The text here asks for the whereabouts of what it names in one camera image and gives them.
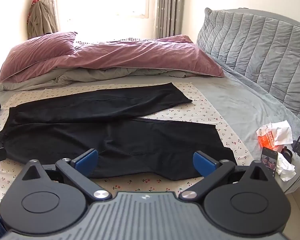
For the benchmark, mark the red dotted hanging cloth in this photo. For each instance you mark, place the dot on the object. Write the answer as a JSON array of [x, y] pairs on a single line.
[[35, 0]]

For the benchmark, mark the cherry print bed sheet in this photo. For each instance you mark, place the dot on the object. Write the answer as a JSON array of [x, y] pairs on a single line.
[[205, 112]]

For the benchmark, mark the crumpled white tissue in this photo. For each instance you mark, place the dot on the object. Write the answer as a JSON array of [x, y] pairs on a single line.
[[286, 171]]

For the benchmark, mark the grey bed cover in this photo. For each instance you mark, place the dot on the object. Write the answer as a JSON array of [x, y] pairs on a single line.
[[240, 105]]

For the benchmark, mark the window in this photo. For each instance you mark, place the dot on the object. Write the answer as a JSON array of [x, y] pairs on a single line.
[[141, 15]]

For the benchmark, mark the smartphone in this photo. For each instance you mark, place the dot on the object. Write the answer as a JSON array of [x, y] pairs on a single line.
[[268, 162]]

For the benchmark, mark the black pants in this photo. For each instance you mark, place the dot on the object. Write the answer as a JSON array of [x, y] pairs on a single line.
[[115, 135]]

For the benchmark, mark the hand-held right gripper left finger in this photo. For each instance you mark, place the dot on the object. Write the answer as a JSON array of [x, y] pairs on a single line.
[[87, 159]]

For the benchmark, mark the purple and grey duvet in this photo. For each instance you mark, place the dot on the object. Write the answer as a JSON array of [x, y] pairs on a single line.
[[140, 52]]

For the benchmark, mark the black round cap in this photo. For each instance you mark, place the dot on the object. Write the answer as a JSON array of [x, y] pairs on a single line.
[[287, 153]]

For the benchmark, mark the beige hanging coat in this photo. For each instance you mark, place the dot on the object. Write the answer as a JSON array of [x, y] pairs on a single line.
[[41, 20]]

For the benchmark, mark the black metal bracket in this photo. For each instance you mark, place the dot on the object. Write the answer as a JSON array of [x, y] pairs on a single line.
[[299, 145]]

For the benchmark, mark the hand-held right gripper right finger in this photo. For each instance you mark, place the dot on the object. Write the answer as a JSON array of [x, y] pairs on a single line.
[[204, 163]]

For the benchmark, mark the orange tissue packet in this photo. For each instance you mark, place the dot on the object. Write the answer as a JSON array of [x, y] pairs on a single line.
[[266, 137]]

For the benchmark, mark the grey quilted headboard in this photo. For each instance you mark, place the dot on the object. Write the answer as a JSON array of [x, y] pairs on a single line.
[[260, 45]]

